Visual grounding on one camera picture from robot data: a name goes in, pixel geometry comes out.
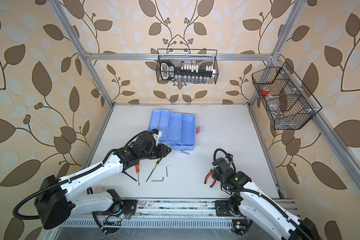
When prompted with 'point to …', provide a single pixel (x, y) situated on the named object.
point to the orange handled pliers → (209, 174)
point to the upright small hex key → (166, 169)
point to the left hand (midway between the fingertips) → (172, 149)
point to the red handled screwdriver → (137, 168)
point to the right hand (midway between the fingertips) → (216, 173)
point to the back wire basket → (201, 65)
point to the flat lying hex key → (162, 180)
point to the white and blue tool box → (178, 130)
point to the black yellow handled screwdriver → (157, 164)
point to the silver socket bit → (183, 152)
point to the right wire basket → (289, 101)
